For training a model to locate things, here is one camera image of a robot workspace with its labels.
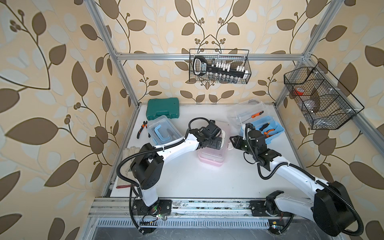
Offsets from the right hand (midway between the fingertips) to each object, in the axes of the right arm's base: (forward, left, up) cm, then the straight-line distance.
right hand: (231, 138), depth 85 cm
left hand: (0, +11, -1) cm, 11 cm away
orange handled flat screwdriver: (+20, -21, -5) cm, 29 cm away
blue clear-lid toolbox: (+11, +42, -5) cm, 44 cm away
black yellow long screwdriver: (+17, -28, -12) cm, 35 cm away
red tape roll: (+16, -37, +19) cm, 45 cm away
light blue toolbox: (+22, -21, -3) cm, 30 cm away
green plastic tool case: (+37, +42, -10) cm, 57 cm away
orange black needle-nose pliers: (+11, -28, -13) cm, 33 cm away
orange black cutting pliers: (+19, +58, -11) cm, 62 cm away
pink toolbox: (-10, +10, -3) cm, 14 cm away
